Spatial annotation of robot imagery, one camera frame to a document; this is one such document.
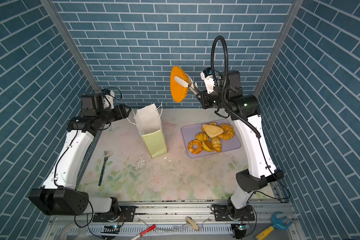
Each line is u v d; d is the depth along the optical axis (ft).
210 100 1.81
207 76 1.74
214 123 3.55
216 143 3.16
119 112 2.11
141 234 2.22
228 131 3.42
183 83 2.23
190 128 3.56
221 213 2.41
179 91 2.34
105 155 3.07
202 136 3.24
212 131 3.27
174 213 2.47
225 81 1.44
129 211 2.44
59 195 1.24
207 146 3.07
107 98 1.92
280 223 2.29
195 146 3.24
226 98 1.45
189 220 2.33
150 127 3.34
